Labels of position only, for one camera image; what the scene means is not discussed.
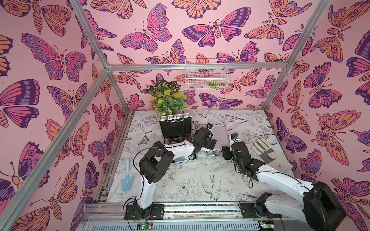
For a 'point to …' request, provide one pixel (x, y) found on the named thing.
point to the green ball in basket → (214, 84)
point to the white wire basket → (206, 74)
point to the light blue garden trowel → (127, 183)
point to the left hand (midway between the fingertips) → (210, 138)
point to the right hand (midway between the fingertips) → (227, 144)
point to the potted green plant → (166, 99)
